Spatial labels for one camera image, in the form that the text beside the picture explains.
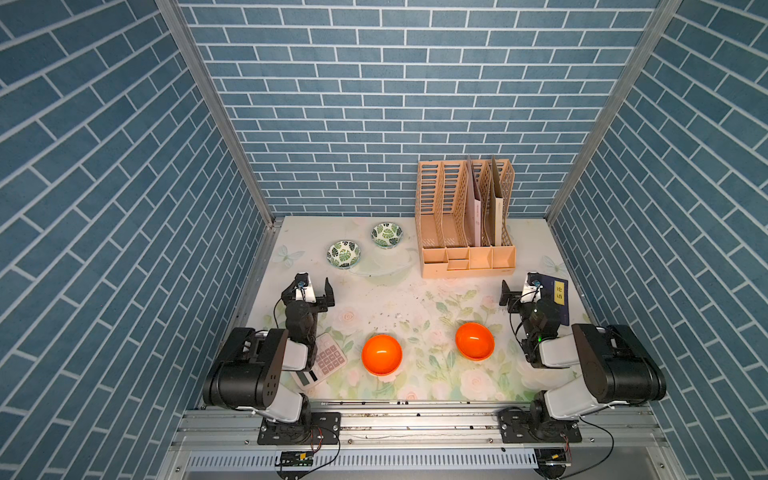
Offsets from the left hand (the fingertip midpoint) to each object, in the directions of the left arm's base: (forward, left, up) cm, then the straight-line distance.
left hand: (318, 279), depth 89 cm
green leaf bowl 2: (+27, -20, -9) cm, 35 cm away
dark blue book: (+2, -77, -9) cm, 77 cm away
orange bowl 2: (-15, -47, -9) cm, 50 cm away
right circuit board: (-44, -61, -11) cm, 76 cm away
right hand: (0, -63, -1) cm, 63 cm away
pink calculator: (-20, -5, -11) cm, 23 cm away
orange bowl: (-19, -20, -10) cm, 29 cm away
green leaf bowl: (+18, -5, -10) cm, 21 cm away
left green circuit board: (-43, +1, -14) cm, 45 cm away
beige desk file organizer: (+27, -47, +4) cm, 54 cm away
